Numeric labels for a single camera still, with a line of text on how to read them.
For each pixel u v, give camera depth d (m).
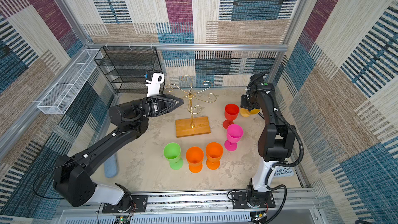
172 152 0.80
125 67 1.08
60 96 0.72
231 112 0.88
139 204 0.73
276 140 0.49
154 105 0.48
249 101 0.76
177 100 0.51
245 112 0.87
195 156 0.78
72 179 0.41
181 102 0.51
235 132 0.85
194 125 0.97
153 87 0.52
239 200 0.73
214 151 0.79
